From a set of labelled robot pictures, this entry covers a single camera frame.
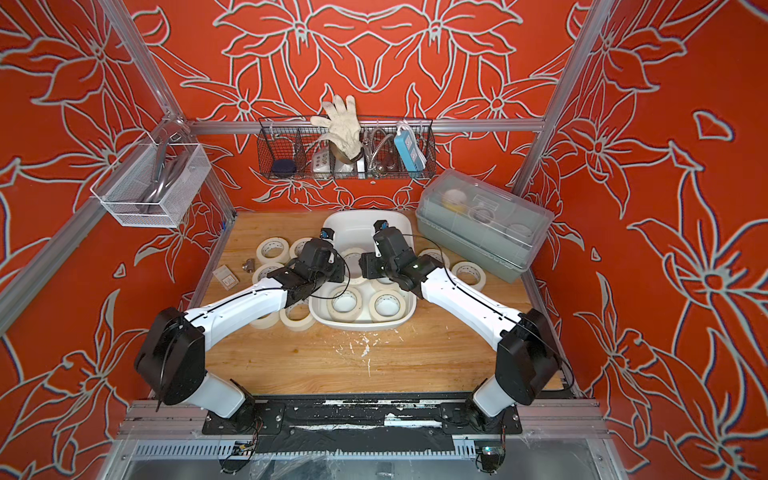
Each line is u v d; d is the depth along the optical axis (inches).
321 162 36.9
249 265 40.4
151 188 30.1
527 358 16.6
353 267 30.9
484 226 34.8
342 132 35.4
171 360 16.4
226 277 39.2
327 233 29.9
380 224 28.3
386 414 29.2
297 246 41.9
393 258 23.8
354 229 41.4
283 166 39.2
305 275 25.4
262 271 38.9
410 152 34.5
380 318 34.4
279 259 40.5
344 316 34.6
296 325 34.3
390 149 35.6
